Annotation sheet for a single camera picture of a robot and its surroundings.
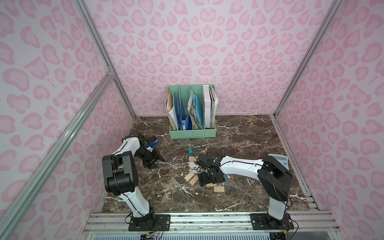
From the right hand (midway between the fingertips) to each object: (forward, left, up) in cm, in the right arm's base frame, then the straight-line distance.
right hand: (207, 183), depth 86 cm
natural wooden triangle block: (+20, +2, 0) cm, 20 cm away
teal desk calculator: (+15, -47, +1) cm, 49 cm away
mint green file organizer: (+56, +16, +23) cm, 62 cm away
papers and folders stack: (+44, +2, +15) cm, 46 cm away
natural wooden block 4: (-3, -7, 0) cm, 8 cm away
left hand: (+11, +27, +6) cm, 30 cm away
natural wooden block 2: (+1, +7, +1) cm, 7 cm away
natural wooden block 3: (-3, -2, +7) cm, 8 cm away
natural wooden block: (+3, +10, +1) cm, 11 cm away
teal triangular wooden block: (+19, +10, +1) cm, 22 cm away
